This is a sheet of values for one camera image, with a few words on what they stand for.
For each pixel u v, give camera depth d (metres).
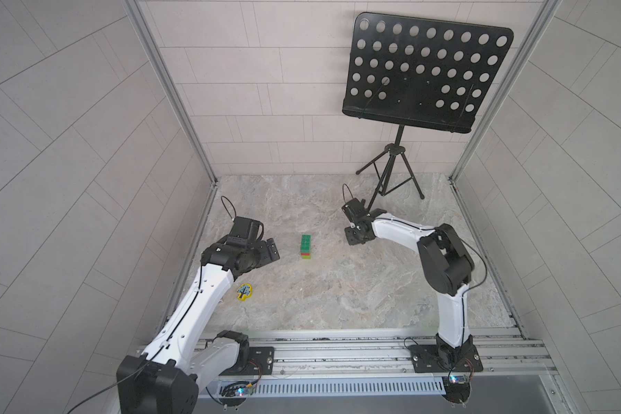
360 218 0.74
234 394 0.65
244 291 0.83
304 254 0.90
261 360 0.71
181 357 0.38
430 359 0.71
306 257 0.91
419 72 0.68
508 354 0.73
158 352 0.38
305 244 0.85
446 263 0.52
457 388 0.68
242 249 0.57
